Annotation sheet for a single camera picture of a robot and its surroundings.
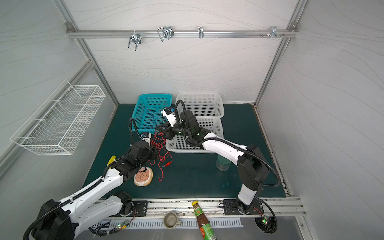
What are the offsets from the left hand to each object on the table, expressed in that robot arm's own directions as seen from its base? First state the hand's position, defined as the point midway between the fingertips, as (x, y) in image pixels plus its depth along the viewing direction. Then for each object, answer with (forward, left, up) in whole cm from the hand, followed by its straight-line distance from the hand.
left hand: (157, 143), depth 84 cm
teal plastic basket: (+32, +16, -12) cm, 38 cm away
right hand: (+3, -4, +16) cm, 17 cm away
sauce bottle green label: (-38, -28, -7) cm, 47 cm away
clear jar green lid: (-9, -37, -4) cm, 38 cm away
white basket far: (+43, -26, -10) cm, 52 cm away
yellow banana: (-7, +27, -7) cm, 28 cm away
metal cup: (-35, -11, -11) cm, 38 cm away
